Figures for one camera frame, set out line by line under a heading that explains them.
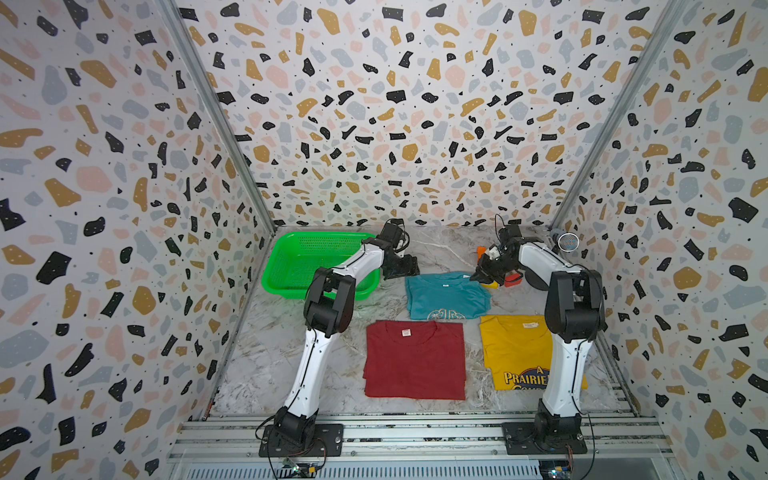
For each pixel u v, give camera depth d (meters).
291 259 1.06
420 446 0.73
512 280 0.88
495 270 0.89
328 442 0.73
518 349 0.90
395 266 0.94
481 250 1.17
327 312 0.63
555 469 0.71
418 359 0.86
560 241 0.85
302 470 0.70
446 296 0.99
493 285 0.94
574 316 0.58
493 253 0.97
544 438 0.67
